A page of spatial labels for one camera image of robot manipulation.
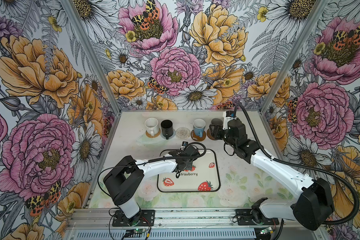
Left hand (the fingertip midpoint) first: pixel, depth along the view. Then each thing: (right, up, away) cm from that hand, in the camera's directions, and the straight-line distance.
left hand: (183, 165), depth 89 cm
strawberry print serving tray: (+12, -5, -1) cm, 13 cm away
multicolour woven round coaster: (0, +18, +19) cm, 26 cm away
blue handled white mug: (+10, +23, +11) cm, 27 cm away
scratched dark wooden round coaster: (+9, +15, +15) cm, 23 cm away
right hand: (+16, +21, -8) cm, 27 cm away
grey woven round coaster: (-9, +15, +16) cm, 24 cm away
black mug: (-11, +22, +12) cm, 27 cm away
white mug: (-22, +23, +16) cm, 36 cm away
